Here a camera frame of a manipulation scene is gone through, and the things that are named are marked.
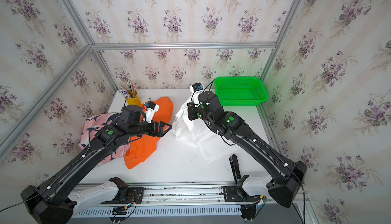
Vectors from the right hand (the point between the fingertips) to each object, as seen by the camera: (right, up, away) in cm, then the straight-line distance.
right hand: (189, 105), depth 68 cm
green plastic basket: (+38, +10, +48) cm, 62 cm away
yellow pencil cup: (-40, +3, +36) cm, 54 cm away
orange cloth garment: (-29, -26, +19) cm, 43 cm away
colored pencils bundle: (-42, +11, +34) cm, 55 cm away
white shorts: (+5, -16, +10) cm, 20 cm away
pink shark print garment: (-60, -12, +22) cm, 65 cm away
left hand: (-10, -10, +2) cm, 14 cm away
